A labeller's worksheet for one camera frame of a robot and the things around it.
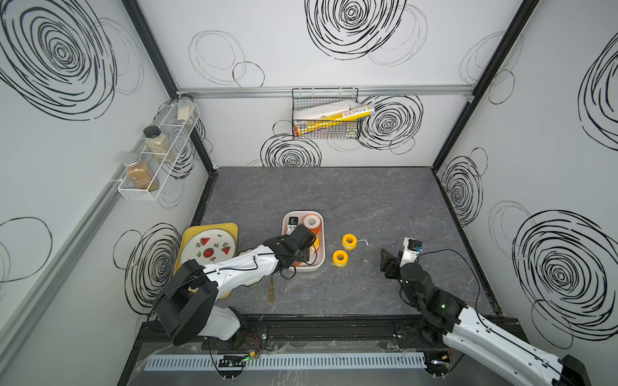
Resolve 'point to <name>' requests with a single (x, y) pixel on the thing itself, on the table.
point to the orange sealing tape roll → (312, 222)
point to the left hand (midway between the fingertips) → (298, 248)
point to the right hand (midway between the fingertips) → (390, 254)
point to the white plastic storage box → (317, 260)
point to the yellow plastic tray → (189, 230)
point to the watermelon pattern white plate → (208, 246)
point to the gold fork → (271, 295)
